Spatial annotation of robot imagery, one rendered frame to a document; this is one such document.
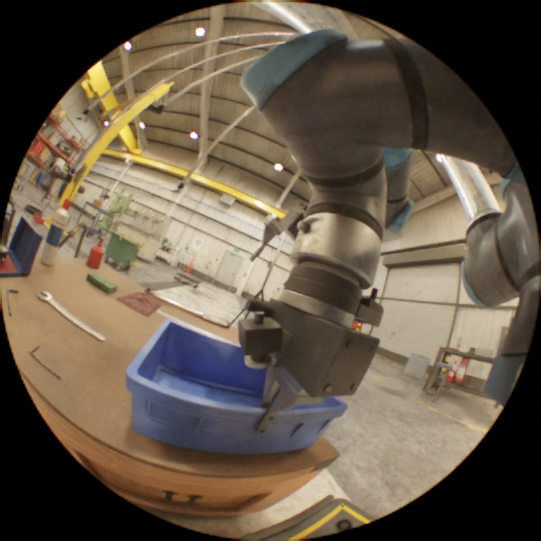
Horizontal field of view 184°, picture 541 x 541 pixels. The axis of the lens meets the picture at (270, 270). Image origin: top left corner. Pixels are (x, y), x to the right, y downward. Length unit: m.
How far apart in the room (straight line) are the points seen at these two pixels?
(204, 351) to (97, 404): 0.23
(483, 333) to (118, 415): 7.31
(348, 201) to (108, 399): 0.39
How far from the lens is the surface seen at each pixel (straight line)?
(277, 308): 0.18
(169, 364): 0.38
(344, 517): 0.52
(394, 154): 0.28
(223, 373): 0.38
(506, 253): 0.37
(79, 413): 0.29
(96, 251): 0.92
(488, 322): 7.22
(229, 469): 0.28
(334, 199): 0.16
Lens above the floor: 0.71
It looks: 8 degrees up
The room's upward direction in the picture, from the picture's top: 23 degrees clockwise
